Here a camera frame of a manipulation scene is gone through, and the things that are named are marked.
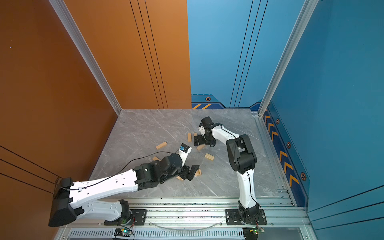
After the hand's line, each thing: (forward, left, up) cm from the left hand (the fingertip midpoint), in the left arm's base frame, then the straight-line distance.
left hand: (193, 161), depth 72 cm
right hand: (+23, -4, -18) cm, 29 cm away
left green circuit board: (-27, +33, -21) cm, 48 cm away
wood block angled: (+19, -4, -16) cm, 25 cm away
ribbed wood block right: (+13, -10, -18) cm, 24 cm away
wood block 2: (+28, +3, -19) cm, 34 cm away
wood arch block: (-9, +5, +3) cm, 11 cm away
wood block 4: (+11, +24, -19) cm, 33 cm away
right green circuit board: (-26, -31, -19) cm, 44 cm away
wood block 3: (+30, -1, -18) cm, 35 cm away
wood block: (+21, +22, -18) cm, 36 cm away
